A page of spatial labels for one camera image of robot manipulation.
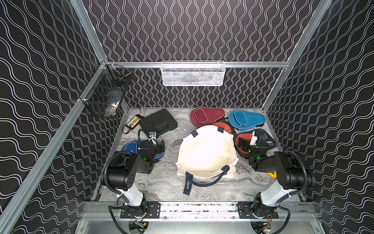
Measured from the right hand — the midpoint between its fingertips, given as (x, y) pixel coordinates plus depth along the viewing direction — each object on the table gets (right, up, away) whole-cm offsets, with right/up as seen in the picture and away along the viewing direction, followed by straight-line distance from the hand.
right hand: (248, 139), depth 96 cm
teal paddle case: (+1, +13, +13) cm, 19 cm away
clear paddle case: (-12, +7, +6) cm, 16 cm away
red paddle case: (-30, +16, +14) cm, 37 cm away
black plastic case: (-60, +11, +8) cm, 61 cm away
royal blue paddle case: (-74, -5, -1) cm, 74 cm away
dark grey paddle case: (+13, -1, +4) cm, 14 cm away
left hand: (-61, +1, -2) cm, 61 cm away
